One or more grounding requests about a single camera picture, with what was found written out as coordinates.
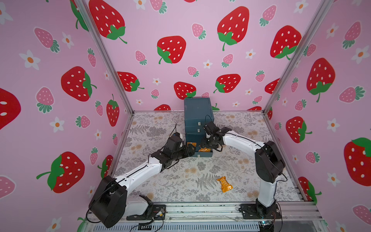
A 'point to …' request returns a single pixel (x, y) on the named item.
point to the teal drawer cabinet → (198, 112)
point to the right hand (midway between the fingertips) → (206, 143)
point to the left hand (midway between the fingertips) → (193, 149)
